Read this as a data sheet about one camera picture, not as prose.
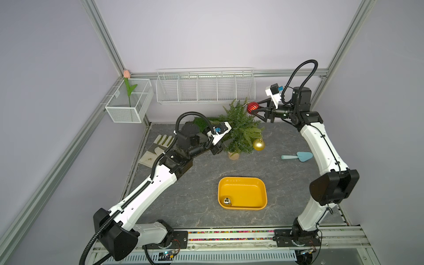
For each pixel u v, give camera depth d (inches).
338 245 28.9
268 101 27.0
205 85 38.8
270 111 25.3
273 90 24.4
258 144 29.6
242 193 34.6
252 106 27.3
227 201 31.8
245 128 31.5
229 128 21.4
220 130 20.7
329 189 18.4
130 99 34.9
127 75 35.2
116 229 14.9
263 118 26.8
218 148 22.7
